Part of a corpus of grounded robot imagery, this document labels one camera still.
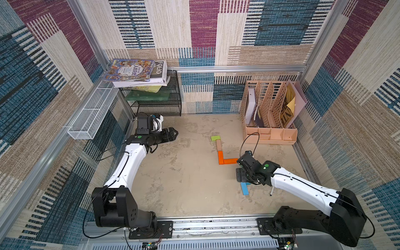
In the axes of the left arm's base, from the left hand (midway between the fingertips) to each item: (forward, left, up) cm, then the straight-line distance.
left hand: (170, 133), depth 84 cm
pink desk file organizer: (+33, -67, -18) cm, 77 cm away
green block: (+12, -25, -20) cm, 34 cm away
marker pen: (-25, -52, -21) cm, 62 cm away
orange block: (-5, -28, -22) cm, 36 cm away
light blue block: (-22, -39, -21) cm, 49 cm away
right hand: (-16, -39, -14) cm, 45 cm away
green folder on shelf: (+27, +17, +5) cm, 32 cm away
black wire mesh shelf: (+37, +5, -15) cm, 40 cm away
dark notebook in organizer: (+24, -58, -19) cm, 66 cm away
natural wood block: (+6, -28, -20) cm, 35 cm away
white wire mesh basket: (-5, +35, +13) cm, 38 cm away
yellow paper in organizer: (+15, -68, +5) cm, 70 cm away
